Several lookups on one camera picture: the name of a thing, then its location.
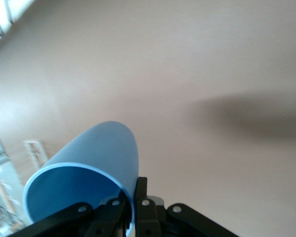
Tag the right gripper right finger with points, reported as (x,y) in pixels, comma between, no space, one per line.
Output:
(145,217)

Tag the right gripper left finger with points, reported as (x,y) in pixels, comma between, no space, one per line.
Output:
(108,219)

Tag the blue plastic cup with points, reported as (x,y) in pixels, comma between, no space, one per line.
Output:
(101,148)

